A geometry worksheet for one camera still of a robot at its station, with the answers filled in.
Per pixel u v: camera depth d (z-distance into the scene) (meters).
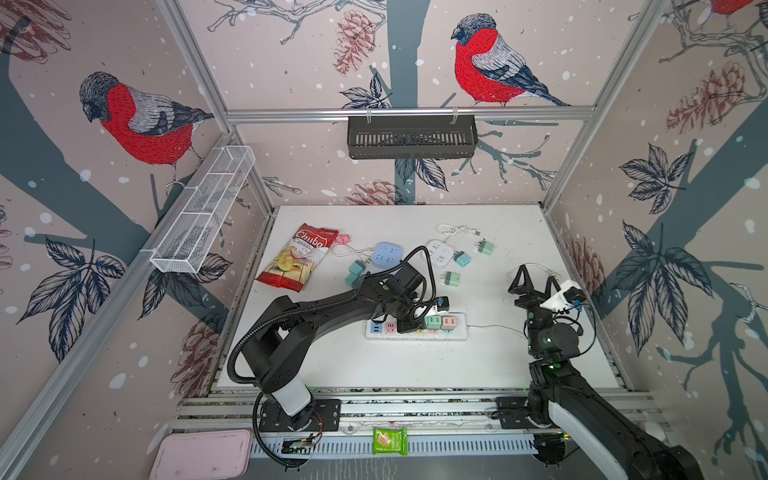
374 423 0.73
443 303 0.72
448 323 0.82
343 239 1.08
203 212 0.78
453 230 1.10
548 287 0.77
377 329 0.86
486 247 1.07
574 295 0.62
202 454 0.68
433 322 0.82
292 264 0.98
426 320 0.81
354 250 1.07
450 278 0.98
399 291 0.67
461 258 1.03
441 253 1.04
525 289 0.69
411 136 1.04
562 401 0.57
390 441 0.69
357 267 1.01
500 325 0.88
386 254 1.04
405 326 0.74
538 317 0.68
